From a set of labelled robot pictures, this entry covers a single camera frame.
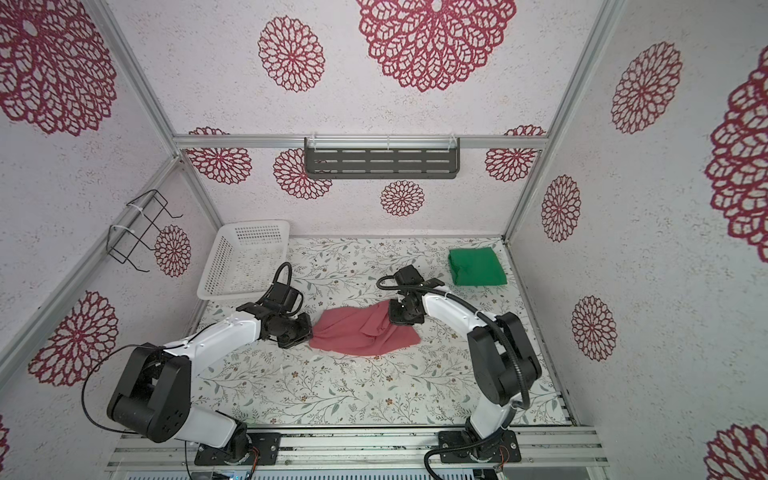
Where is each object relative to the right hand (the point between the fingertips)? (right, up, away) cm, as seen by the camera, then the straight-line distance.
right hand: (393, 315), depth 91 cm
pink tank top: (-10, -5, +1) cm, 11 cm away
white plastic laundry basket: (-56, +18, +23) cm, 63 cm away
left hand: (-24, -7, -2) cm, 25 cm away
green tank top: (+32, +15, +19) cm, 40 cm away
